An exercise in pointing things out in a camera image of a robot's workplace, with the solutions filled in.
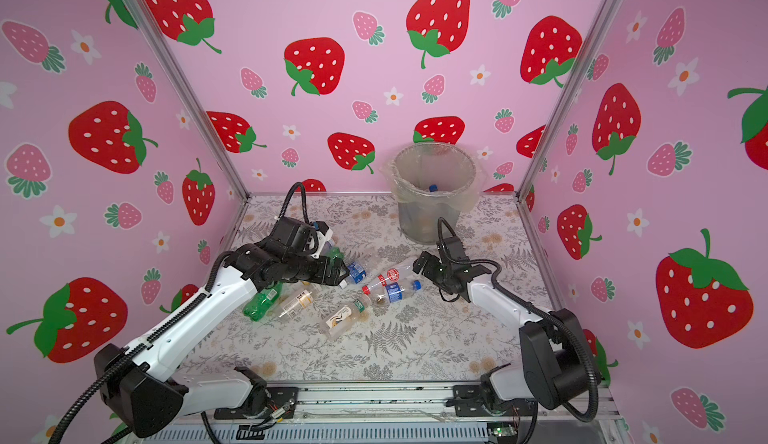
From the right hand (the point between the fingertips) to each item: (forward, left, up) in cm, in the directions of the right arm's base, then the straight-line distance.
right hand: (421, 268), depth 89 cm
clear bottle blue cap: (-7, +7, -4) cm, 10 cm away
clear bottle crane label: (-17, +21, -3) cm, 27 cm away
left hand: (-10, +22, +11) cm, 27 cm away
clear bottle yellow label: (-13, +36, -4) cm, 39 cm away
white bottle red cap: (-1, +8, -4) cm, 9 cm away
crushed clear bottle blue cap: (+35, -2, +2) cm, 35 cm away
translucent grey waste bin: (+35, -1, +5) cm, 35 cm away
